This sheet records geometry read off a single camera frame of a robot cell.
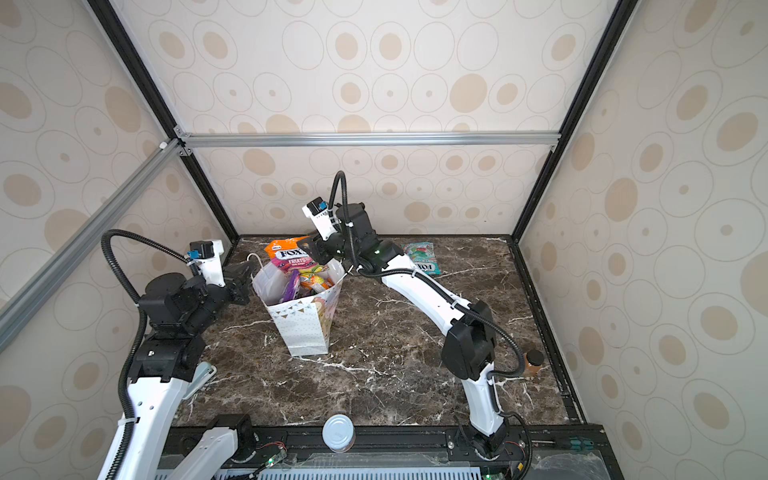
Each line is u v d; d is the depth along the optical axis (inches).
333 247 26.5
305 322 30.5
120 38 28.0
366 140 35.8
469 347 19.5
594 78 30.6
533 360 30.7
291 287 30.6
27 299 20.6
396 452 28.7
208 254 21.3
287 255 30.2
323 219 26.0
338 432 28.1
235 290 22.7
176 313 18.9
